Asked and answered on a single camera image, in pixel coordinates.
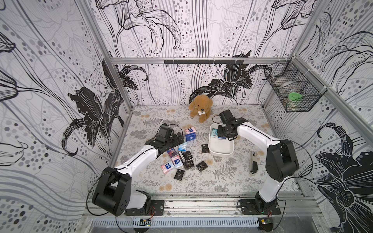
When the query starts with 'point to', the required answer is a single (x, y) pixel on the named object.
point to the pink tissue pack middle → (177, 161)
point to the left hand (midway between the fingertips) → (180, 142)
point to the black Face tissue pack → (187, 155)
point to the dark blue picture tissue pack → (172, 152)
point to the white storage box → (219, 147)
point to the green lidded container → (294, 101)
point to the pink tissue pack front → (167, 167)
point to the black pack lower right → (201, 166)
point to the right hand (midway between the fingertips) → (222, 131)
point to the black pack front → (179, 174)
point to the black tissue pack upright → (182, 157)
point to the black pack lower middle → (188, 164)
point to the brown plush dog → (200, 107)
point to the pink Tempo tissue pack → (190, 130)
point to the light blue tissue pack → (182, 147)
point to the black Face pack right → (205, 148)
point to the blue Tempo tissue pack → (190, 137)
